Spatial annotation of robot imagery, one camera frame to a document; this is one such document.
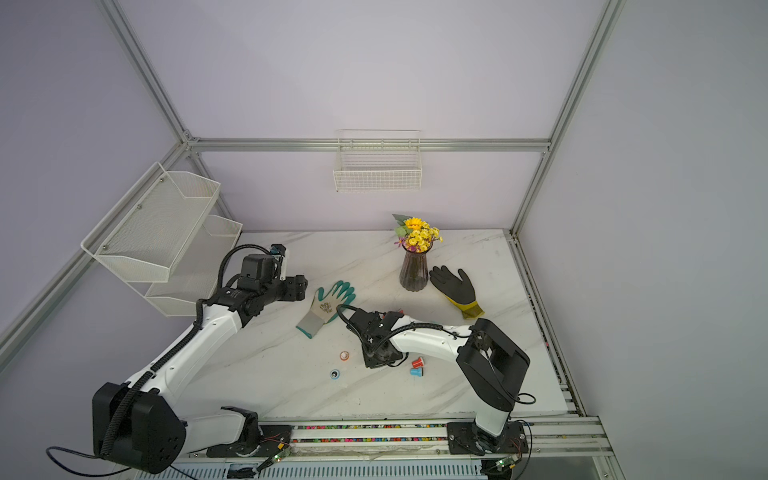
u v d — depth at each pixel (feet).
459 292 3.34
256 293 2.01
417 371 2.75
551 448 2.43
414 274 3.21
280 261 2.25
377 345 1.95
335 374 2.75
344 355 2.89
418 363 2.77
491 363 1.51
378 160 3.10
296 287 2.49
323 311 3.21
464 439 2.40
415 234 2.76
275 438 2.41
